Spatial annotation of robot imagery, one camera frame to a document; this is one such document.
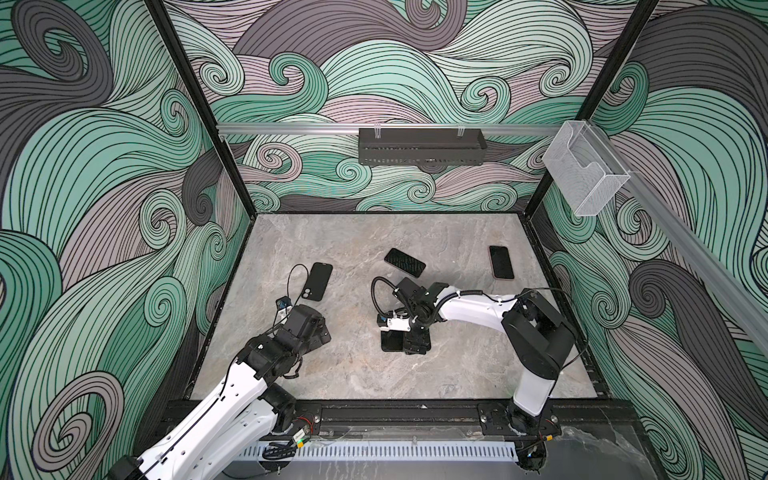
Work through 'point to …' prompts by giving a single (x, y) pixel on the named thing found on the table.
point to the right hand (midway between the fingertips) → (409, 333)
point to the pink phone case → (492, 268)
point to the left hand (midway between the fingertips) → (313, 330)
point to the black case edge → (317, 281)
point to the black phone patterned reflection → (404, 262)
